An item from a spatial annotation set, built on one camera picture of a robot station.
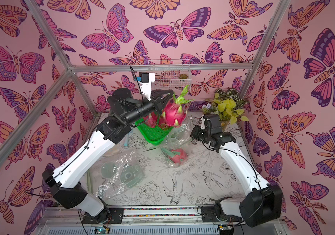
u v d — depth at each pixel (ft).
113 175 2.80
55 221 2.43
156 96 1.59
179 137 3.07
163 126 3.38
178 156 2.76
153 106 1.66
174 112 2.04
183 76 3.03
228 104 2.88
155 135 3.48
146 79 1.56
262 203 1.20
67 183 1.32
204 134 2.16
